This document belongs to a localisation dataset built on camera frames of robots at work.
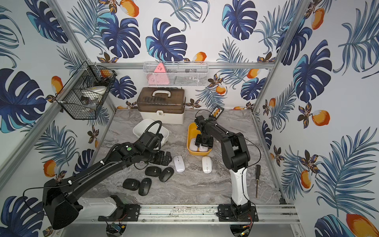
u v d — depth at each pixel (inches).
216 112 46.2
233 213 26.0
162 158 26.6
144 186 32.2
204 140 33.4
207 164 35.4
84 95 32.1
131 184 32.2
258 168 34.4
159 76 35.1
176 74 39.5
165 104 37.8
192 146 38.0
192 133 41.8
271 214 30.1
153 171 33.8
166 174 33.7
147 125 42.4
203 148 37.3
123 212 27.0
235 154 21.7
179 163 35.5
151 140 23.4
